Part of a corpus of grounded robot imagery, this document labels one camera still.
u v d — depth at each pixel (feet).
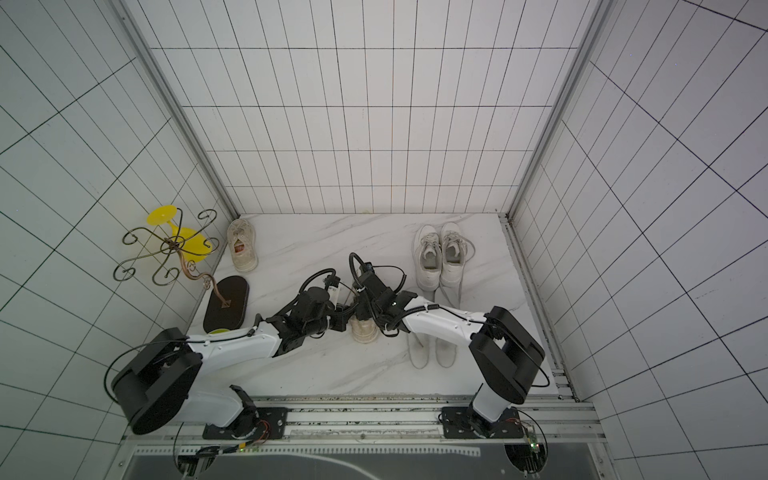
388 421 2.44
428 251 3.19
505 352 1.44
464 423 2.37
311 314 2.17
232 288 3.25
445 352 2.78
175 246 2.33
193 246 2.38
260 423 2.37
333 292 2.56
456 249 3.20
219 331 2.73
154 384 1.38
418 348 2.79
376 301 2.11
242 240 3.38
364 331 2.66
